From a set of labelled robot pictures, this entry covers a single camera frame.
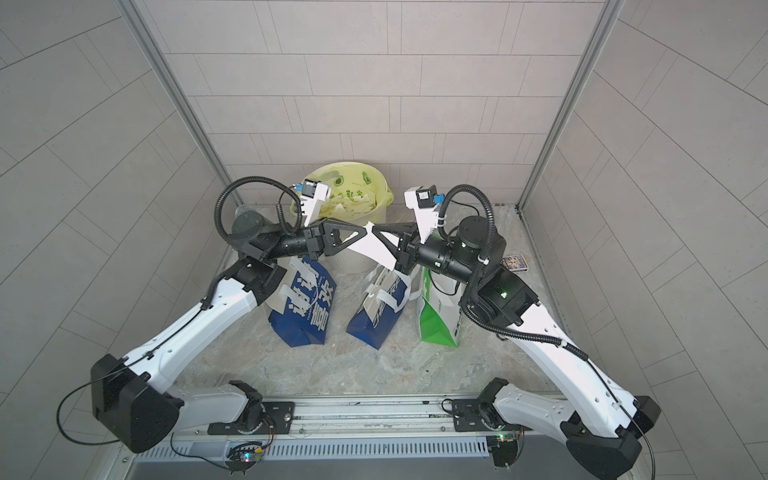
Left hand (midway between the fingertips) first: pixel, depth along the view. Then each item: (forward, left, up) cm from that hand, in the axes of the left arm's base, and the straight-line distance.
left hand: (364, 242), depth 55 cm
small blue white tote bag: (+1, -4, -22) cm, 22 cm away
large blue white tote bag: (+1, +17, -28) cm, 33 cm away
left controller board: (-30, +27, -40) cm, 57 cm away
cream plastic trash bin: (+19, +8, -35) cm, 40 cm away
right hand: (0, -2, +3) cm, 3 cm away
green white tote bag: (-3, -17, -22) cm, 28 cm away
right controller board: (-29, -32, -41) cm, 60 cm away
